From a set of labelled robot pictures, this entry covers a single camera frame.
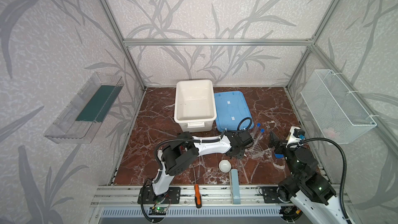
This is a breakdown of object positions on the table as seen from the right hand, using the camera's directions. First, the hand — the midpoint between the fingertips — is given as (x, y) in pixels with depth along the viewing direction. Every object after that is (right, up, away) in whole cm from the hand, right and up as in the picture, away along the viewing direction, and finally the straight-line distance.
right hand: (280, 128), depth 72 cm
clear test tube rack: (-7, -15, +14) cm, 22 cm away
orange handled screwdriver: (-39, -32, -1) cm, 51 cm away
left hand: (-16, -15, +14) cm, 26 cm away
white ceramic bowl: (-25, -22, +10) cm, 35 cm away
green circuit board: (-58, -39, -1) cm, 69 cm away
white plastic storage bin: (-44, +8, +35) cm, 56 cm away
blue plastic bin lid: (-17, +5, +37) cm, 41 cm away
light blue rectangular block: (-21, -31, 0) cm, 37 cm away
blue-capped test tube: (-1, -3, +27) cm, 27 cm away
